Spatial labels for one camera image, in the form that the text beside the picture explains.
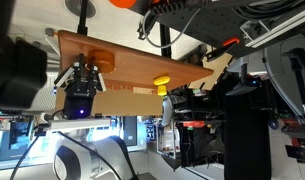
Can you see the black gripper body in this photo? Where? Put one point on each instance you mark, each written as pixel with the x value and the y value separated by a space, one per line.
pixel 79 100

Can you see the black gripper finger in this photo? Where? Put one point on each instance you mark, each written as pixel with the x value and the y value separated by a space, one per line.
pixel 75 75
pixel 97 80

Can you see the orange translucent bowl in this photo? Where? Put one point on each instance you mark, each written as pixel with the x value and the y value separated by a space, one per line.
pixel 103 58

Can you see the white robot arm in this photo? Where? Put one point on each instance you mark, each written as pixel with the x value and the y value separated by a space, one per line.
pixel 102 156

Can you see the black stand pole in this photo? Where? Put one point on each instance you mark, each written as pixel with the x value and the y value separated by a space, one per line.
pixel 82 20
pixel 165 40

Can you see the yellow plastic mushroom toy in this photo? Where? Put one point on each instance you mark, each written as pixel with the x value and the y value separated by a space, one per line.
pixel 161 81

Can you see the round ceiling vent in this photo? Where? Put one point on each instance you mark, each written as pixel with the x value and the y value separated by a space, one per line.
pixel 72 6

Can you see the orange ball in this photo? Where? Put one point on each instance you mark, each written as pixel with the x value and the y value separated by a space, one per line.
pixel 122 3

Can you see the red label sign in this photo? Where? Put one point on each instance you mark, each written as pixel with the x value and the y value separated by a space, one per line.
pixel 193 124

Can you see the light cardboard piece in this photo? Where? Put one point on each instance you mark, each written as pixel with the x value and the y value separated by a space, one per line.
pixel 217 70

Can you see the black perforated breadboard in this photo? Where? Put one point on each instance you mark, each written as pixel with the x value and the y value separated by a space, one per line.
pixel 212 23

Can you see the white bar wrist camera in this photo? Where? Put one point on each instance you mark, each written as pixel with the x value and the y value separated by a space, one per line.
pixel 78 125

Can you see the blurry black camera mount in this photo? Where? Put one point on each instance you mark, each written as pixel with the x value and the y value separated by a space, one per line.
pixel 15 73

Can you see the aluminium extrusion rail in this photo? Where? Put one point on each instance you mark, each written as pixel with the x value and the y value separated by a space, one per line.
pixel 275 28

